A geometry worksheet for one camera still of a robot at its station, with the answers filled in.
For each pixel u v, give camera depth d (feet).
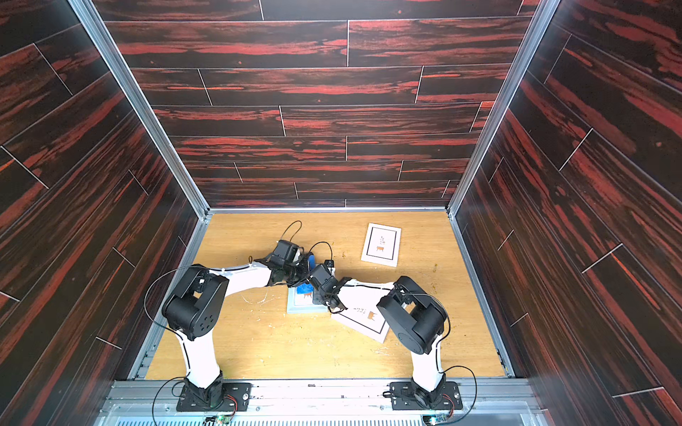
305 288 3.00
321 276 2.41
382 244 3.54
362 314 2.90
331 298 2.18
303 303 3.02
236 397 2.41
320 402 2.39
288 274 2.69
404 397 2.35
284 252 2.58
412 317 1.60
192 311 1.66
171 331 1.67
